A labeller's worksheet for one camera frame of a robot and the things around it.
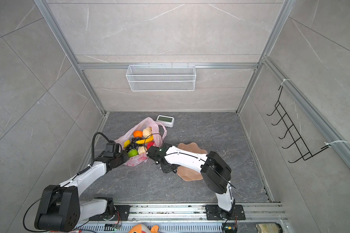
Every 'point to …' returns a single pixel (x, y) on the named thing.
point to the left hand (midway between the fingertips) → (126, 152)
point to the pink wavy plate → (184, 173)
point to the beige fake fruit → (142, 149)
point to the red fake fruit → (149, 144)
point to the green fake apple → (132, 153)
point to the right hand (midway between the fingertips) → (172, 166)
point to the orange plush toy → (140, 228)
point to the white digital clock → (168, 121)
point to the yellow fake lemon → (126, 143)
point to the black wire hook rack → (298, 141)
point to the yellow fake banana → (148, 140)
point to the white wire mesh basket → (166, 78)
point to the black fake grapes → (132, 145)
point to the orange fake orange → (137, 133)
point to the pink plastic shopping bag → (158, 131)
